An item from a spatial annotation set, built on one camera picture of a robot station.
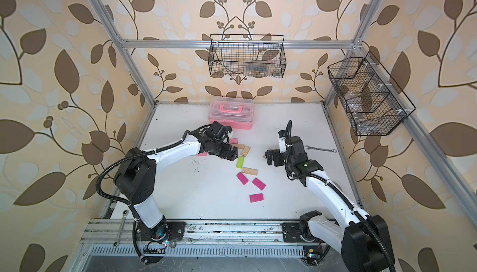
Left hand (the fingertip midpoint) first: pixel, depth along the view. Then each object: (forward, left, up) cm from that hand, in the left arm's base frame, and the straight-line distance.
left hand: (228, 150), depth 89 cm
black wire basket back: (+44, -13, +25) cm, 52 cm away
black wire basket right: (+8, -60, +26) cm, 66 cm away
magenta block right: (-14, -16, -9) cm, 23 cm away
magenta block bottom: (-20, -13, -9) cm, 25 cm away
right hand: (-2, -22, +3) cm, 23 cm away
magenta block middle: (-10, -7, -9) cm, 15 cm away
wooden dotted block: (-7, -11, -8) cm, 15 cm away
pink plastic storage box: (+23, -4, +2) cm, 24 cm away
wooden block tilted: (+5, -8, -8) cm, 13 cm away
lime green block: (-2, -6, -8) cm, 10 cm away
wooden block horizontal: (+8, -5, -9) cm, 14 cm away
